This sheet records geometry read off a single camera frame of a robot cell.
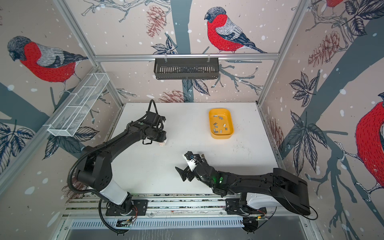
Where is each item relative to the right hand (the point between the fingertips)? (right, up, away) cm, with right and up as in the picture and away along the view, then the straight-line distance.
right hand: (181, 163), depth 76 cm
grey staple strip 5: (+22, +19, +33) cm, 44 cm away
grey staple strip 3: (+26, +13, +28) cm, 40 cm away
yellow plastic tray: (+27, +19, +33) cm, 46 cm away
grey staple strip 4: (+30, +15, +30) cm, 45 cm away
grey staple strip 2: (+21, +15, +28) cm, 38 cm away
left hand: (-12, +12, +13) cm, 21 cm away
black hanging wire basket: (+1, +59, +31) cm, 66 cm away
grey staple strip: (+26, +23, +35) cm, 50 cm away
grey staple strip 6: (+29, +18, +31) cm, 46 cm away
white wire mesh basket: (-55, +31, +2) cm, 63 cm away
